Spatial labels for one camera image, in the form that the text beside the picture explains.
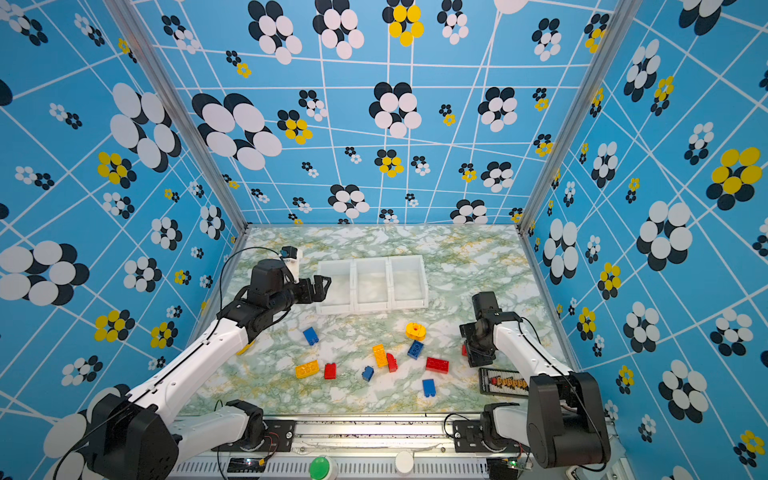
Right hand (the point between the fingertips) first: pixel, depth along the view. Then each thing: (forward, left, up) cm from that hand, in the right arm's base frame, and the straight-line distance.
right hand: (465, 342), depth 88 cm
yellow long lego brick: (-4, +25, 0) cm, 26 cm away
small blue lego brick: (-9, +28, 0) cm, 30 cm away
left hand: (+10, +42, +18) cm, 47 cm away
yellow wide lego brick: (-8, +46, -1) cm, 47 cm away
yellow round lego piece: (+3, +15, +2) cm, 15 cm away
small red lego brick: (-9, +39, -1) cm, 40 cm away
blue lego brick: (+1, +46, +1) cm, 46 cm away
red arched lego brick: (-4, +1, +2) cm, 4 cm away
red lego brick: (-7, +9, +1) cm, 12 cm away
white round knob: (-30, +19, +6) cm, 36 cm away
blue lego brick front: (-13, +11, -1) cm, 17 cm away
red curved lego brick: (-7, +22, 0) cm, 23 cm away
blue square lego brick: (-3, +15, 0) cm, 15 cm away
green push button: (-32, +37, +8) cm, 49 cm away
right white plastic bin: (+20, +16, 0) cm, 26 cm away
